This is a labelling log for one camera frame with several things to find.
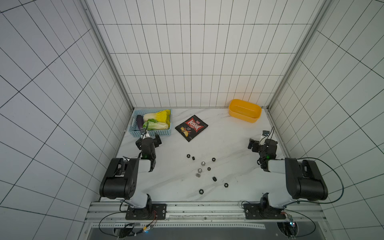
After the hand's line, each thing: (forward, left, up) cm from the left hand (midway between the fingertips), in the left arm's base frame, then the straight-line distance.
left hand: (148, 136), depth 94 cm
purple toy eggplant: (+17, +11, -5) cm, 21 cm away
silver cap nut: (-15, -35, -6) cm, 39 cm away
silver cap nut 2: (-20, -33, -6) cm, 39 cm away
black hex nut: (-10, -26, -6) cm, 28 cm away
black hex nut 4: (-18, -39, -7) cm, 43 cm away
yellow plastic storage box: (+30, -70, -6) cm, 76 cm away
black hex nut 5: (-24, -42, -6) cm, 48 cm away
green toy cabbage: (+10, -1, +1) cm, 10 cm away
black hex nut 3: (-13, -42, -6) cm, 45 cm away
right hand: (+1, -68, -1) cm, 68 cm away
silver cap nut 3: (-22, -32, -6) cm, 39 cm away
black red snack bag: (+13, -28, -6) cm, 31 cm away
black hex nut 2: (-11, -29, -6) cm, 32 cm away
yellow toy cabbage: (+15, -8, +2) cm, 17 cm away
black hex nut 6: (-27, -48, -6) cm, 55 cm away
